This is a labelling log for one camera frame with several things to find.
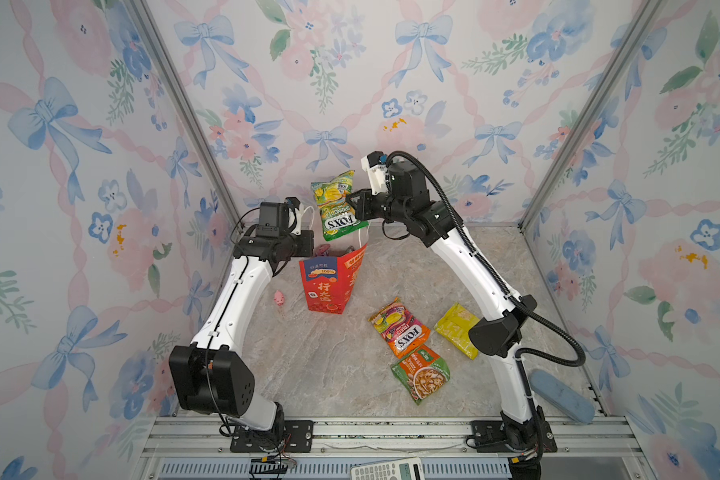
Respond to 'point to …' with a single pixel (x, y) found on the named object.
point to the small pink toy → (279, 298)
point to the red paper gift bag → (329, 282)
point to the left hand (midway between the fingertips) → (309, 236)
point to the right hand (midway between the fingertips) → (346, 194)
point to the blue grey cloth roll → (571, 402)
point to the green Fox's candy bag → (338, 216)
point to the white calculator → (409, 468)
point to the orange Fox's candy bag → (399, 329)
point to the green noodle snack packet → (422, 371)
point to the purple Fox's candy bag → (322, 249)
